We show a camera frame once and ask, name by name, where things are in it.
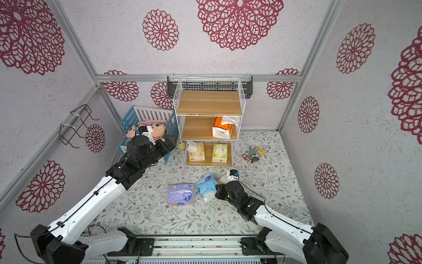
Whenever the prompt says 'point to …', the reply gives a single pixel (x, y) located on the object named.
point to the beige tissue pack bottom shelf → (196, 150)
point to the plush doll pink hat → (158, 126)
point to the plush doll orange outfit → (131, 132)
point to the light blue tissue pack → (206, 187)
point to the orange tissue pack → (221, 131)
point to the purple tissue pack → (180, 194)
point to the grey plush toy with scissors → (254, 154)
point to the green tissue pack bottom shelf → (220, 153)
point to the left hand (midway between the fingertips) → (173, 141)
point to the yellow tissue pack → (225, 179)
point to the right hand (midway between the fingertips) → (217, 187)
